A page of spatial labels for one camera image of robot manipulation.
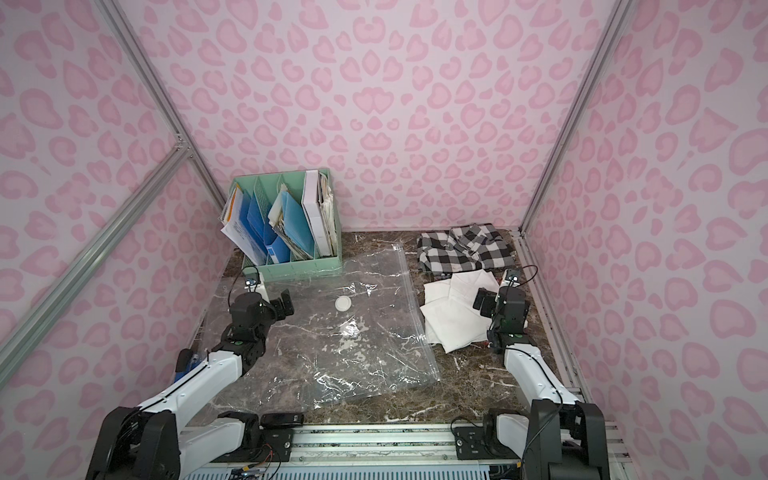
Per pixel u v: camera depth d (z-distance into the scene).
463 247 1.10
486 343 0.89
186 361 0.84
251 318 0.65
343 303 0.98
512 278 0.75
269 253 0.98
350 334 0.92
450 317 0.91
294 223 0.97
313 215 0.97
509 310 0.65
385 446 0.75
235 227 0.92
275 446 0.72
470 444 0.73
